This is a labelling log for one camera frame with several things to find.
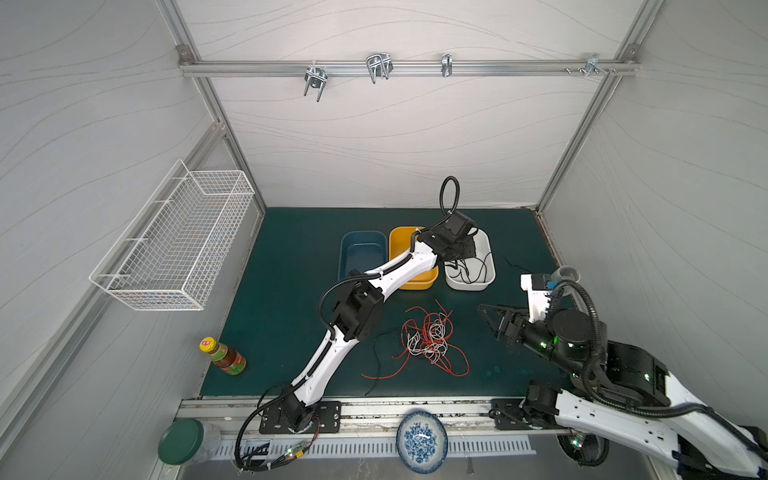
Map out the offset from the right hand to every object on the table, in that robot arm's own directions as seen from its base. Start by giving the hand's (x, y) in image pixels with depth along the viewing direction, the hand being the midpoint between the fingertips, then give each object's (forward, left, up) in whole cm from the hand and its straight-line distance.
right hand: (491, 300), depth 63 cm
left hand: (+27, -3, -15) cm, 31 cm away
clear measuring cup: (+17, -27, -15) cm, 35 cm away
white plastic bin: (+37, -9, -25) cm, 45 cm away
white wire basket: (+7, +73, +3) cm, 73 cm away
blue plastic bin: (+33, +35, -28) cm, 55 cm away
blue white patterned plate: (-23, +13, -28) cm, 39 cm away
